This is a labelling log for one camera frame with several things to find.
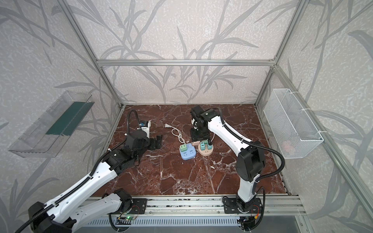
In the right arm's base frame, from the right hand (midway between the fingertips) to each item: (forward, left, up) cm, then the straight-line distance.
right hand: (195, 135), depth 83 cm
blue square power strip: (-5, +3, -14) cm, 15 cm away
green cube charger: (-3, +7, -9) cm, 12 cm away
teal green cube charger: (-2, -5, -9) cm, 10 cm away
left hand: (-2, +20, +8) cm, 21 cm away
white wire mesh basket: (-11, -43, +19) cm, 49 cm away
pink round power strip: (-4, -8, -14) cm, 16 cm away
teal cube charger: (-2, -9, -10) cm, 14 cm away
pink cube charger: (-5, -1, 0) cm, 5 cm away
